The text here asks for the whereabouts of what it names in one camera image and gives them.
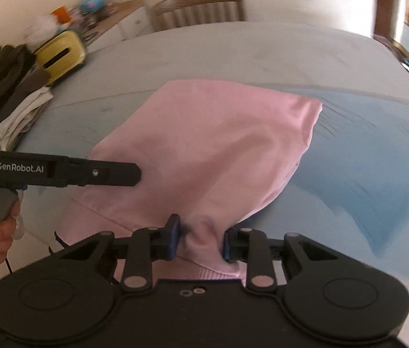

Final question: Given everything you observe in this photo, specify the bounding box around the pink sweater with striped collar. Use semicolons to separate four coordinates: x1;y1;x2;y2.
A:
56;80;322;280

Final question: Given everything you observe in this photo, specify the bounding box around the pile of folded clothes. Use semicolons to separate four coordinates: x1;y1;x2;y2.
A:
0;45;54;151

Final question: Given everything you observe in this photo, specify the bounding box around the yellow tissue box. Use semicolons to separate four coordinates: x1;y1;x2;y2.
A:
34;30;87;86

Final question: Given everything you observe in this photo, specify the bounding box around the white drawer sideboard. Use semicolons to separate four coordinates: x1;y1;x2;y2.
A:
83;0;154;53

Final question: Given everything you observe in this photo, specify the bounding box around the brown wooden chair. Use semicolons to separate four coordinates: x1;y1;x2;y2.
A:
150;0;246;32

